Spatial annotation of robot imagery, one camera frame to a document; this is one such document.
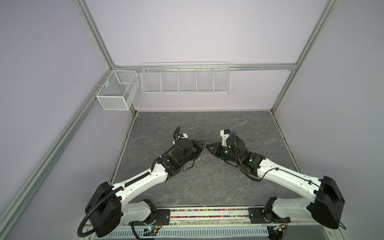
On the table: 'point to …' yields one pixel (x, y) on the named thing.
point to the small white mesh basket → (119, 90)
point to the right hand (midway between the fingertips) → (204, 147)
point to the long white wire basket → (186, 78)
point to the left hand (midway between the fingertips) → (208, 144)
